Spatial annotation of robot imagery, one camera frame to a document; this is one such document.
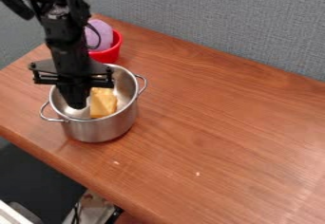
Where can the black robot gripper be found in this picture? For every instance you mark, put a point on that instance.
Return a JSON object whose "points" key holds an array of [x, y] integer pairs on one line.
{"points": [[72, 71]]}

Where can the yellow cheese wedge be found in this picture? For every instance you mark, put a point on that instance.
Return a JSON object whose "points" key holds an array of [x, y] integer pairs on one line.
{"points": [[101, 102]]}

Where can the grey equipment under table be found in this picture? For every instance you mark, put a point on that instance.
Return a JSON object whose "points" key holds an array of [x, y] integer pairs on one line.
{"points": [[92, 210]]}

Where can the red cup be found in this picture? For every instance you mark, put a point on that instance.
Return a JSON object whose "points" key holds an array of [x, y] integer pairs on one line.
{"points": [[108, 56]]}

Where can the purple plush egg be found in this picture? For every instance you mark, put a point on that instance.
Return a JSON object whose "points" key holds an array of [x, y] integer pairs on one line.
{"points": [[99, 35]]}

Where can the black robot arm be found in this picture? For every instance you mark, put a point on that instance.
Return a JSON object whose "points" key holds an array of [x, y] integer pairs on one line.
{"points": [[61, 17]]}

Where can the metal pot with handle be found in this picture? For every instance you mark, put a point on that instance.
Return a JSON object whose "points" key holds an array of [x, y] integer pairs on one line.
{"points": [[79, 125]]}

